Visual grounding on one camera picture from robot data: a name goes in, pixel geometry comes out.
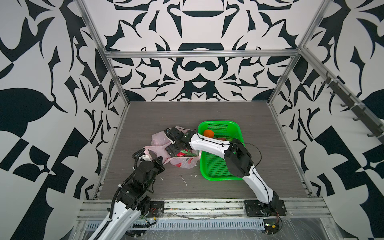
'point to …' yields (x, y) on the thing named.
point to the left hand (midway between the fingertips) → (161, 155)
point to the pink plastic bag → (160, 141)
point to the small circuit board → (271, 226)
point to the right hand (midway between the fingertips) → (173, 144)
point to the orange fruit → (208, 133)
